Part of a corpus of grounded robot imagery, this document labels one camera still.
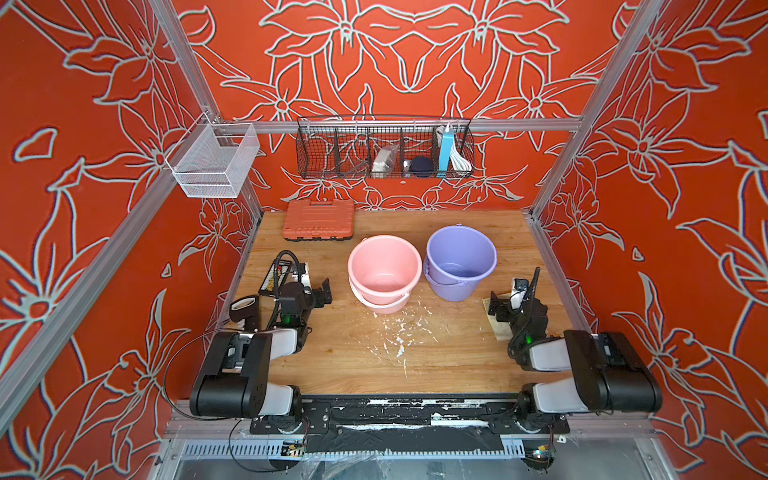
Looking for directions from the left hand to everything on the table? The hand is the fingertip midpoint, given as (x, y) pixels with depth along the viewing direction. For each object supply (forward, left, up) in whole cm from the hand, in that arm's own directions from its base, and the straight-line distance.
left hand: (312, 278), depth 92 cm
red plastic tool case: (+27, +10, -2) cm, 29 cm away
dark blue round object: (+32, -33, +21) cm, 50 cm away
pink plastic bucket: (+6, -22, -3) cm, 23 cm away
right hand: (+1, -60, -1) cm, 60 cm away
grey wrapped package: (+29, -21, +25) cm, 43 cm away
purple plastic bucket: (+15, -47, -6) cm, 50 cm away
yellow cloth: (-10, -58, -6) cm, 60 cm away
